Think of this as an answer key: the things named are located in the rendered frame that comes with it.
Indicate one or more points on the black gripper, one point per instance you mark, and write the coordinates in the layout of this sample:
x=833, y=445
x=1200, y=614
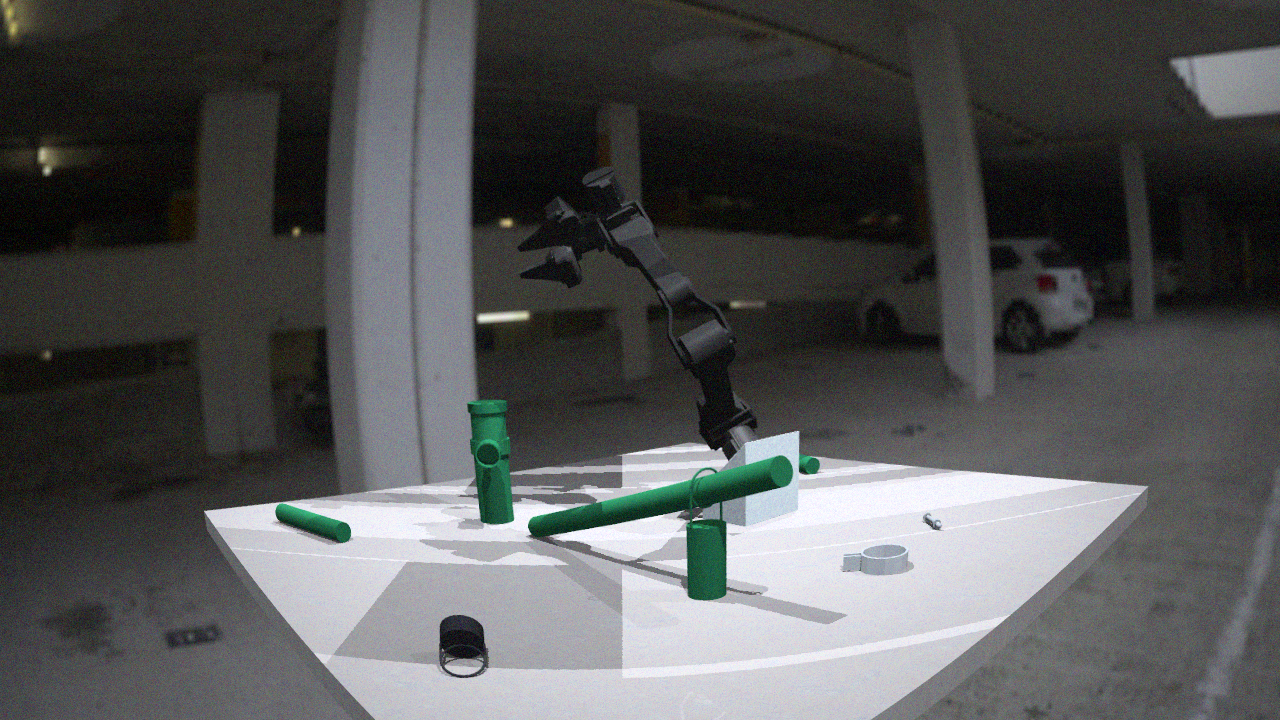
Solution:
x=563, y=264

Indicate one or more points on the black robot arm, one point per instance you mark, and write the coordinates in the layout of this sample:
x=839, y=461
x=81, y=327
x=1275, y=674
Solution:
x=726, y=420

